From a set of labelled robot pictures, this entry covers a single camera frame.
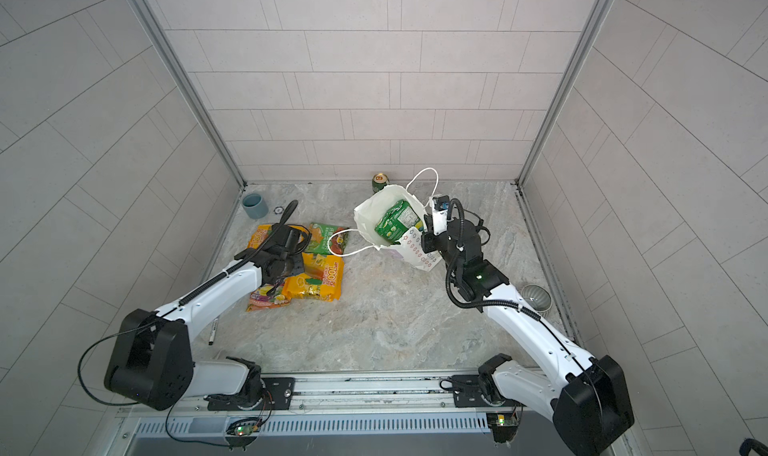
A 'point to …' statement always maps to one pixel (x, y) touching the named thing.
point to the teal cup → (255, 206)
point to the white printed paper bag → (367, 215)
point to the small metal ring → (278, 210)
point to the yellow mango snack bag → (259, 236)
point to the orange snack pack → (321, 280)
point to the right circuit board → (505, 420)
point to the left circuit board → (244, 430)
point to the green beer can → (379, 181)
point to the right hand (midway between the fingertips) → (424, 216)
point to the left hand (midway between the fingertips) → (302, 257)
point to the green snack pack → (397, 220)
